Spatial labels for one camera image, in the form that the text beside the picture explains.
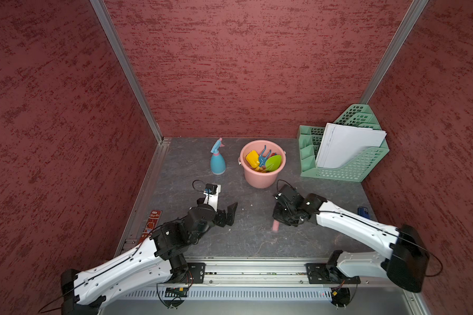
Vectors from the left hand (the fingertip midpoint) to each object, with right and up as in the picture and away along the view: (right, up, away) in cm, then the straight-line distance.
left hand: (224, 205), depth 72 cm
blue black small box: (+62, -7, +16) cm, 65 cm away
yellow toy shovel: (+12, +17, +27) cm, 35 cm away
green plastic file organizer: (+63, +15, +20) cm, 67 cm away
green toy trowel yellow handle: (+22, +15, +24) cm, 35 cm away
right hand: (+20, -9, +8) cm, 23 cm away
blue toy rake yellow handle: (+17, +16, +26) cm, 35 cm away
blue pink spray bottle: (-6, +13, +29) cm, 32 cm away
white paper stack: (+53, +26, +18) cm, 61 cm away
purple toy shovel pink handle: (+20, -9, +4) cm, 22 cm away
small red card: (-34, -12, +13) cm, 39 cm away
